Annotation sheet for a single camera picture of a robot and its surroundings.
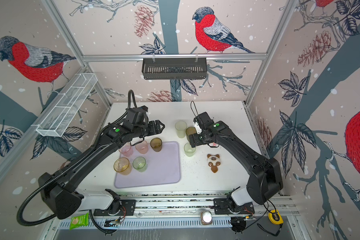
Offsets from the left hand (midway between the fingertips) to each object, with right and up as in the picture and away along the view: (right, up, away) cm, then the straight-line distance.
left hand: (159, 127), depth 75 cm
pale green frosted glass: (+10, -1, +21) cm, 23 cm away
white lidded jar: (+22, -38, -13) cm, 46 cm away
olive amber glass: (-6, -13, +20) cm, 25 cm away
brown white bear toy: (+31, -22, +13) cm, 40 cm away
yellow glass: (-24, -24, +11) cm, 35 cm away
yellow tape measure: (+56, -42, -6) cm, 70 cm away
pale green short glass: (+16, -17, +18) cm, 29 cm away
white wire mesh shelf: (-50, +6, -1) cm, 51 cm away
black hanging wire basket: (+5, +40, +32) cm, 52 cm away
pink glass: (-14, -15, +20) cm, 29 cm away
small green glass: (-14, -23, +13) cm, 30 cm away
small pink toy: (+26, -7, -9) cm, 28 cm away
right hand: (+19, -9, +8) cm, 23 cm away
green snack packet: (-37, -45, -5) cm, 58 cm away
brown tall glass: (+16, -4, +19) cm, 26 cm away
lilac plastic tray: (0, -25, +12) cm, 28 cm away
